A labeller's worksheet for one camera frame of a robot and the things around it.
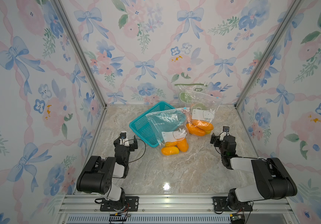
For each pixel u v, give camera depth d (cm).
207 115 95
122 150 69
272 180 45
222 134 80
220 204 73
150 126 86
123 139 76
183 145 90
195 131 97
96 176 45
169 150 88
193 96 97
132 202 75
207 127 95
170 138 85
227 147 71
